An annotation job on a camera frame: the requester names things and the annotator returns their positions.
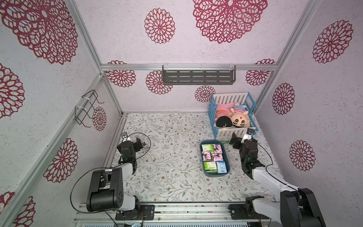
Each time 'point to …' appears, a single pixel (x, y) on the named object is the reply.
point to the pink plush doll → (222, 120)
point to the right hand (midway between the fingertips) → (243, 136)
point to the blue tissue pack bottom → (221, 167)
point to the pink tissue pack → (216, 157)
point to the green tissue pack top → (207, 147)
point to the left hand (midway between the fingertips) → (130, 140)
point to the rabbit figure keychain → (146, 146)
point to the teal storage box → (225, 151)
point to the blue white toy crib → (229, 113)
